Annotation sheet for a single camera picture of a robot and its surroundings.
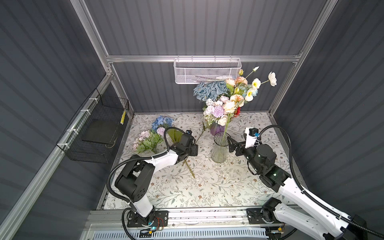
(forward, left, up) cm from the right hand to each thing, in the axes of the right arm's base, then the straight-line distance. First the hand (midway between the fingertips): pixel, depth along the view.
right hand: (238, 137), depth 72 cm
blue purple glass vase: (+22, +8, -19) cm, 30 cm away
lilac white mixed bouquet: (+13, +10, +5) cm, 17 cm away
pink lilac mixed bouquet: (+10, +52, -18) cm, 56 cm away
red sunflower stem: (+19, -4, -3) cm, 20 cm away
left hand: (+7, +23, -20) cm, 31 cm away
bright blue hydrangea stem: (+26, +42, -18) cm, 53 cm away
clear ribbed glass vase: (+5, +7, -18) cm, 20 cm away
